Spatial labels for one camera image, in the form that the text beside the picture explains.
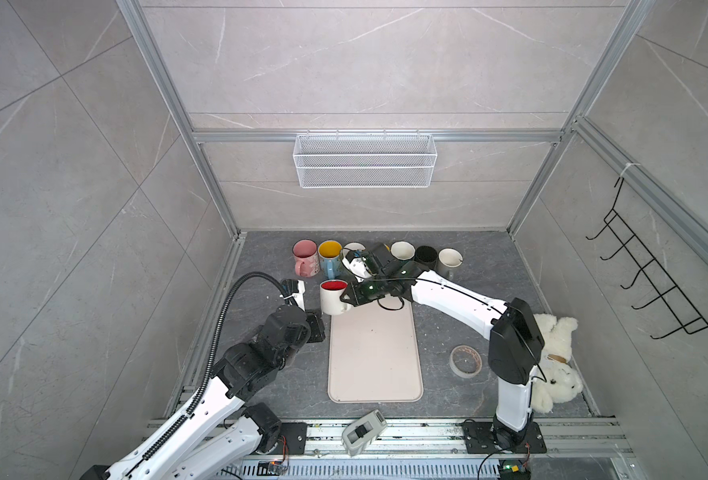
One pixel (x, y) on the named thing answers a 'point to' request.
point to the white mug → (330, 297)
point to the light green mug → (352, 246)
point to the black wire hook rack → (660, 292)
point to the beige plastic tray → (373, 354)
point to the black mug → (426, 257)
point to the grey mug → (450, 260)
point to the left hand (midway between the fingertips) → (322, 305)
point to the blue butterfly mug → (330, 255)
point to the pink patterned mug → (306, 261)
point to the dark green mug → (403, 250)
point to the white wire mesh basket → (365, 161)
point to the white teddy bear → (556, 380)
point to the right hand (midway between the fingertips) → (343, 295)
